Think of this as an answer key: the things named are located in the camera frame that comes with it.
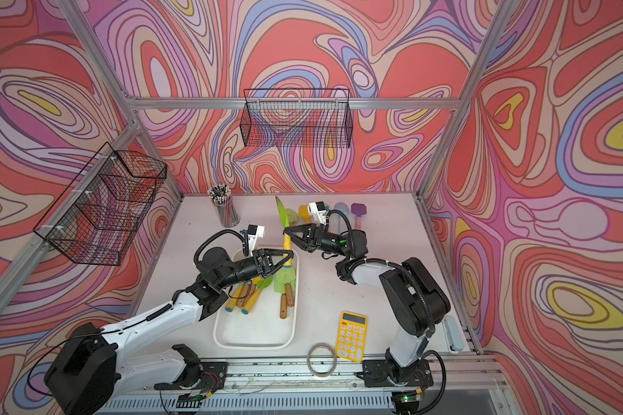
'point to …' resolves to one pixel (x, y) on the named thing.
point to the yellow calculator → (352, 336)
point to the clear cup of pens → (221, 194)
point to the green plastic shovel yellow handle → (254, 294)
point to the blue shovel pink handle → (343, 207)
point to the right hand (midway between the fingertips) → (285, 240)
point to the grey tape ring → (309, 364)
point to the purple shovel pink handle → (358, 209)
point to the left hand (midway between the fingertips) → (294, 261)
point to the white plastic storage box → (262, 328)
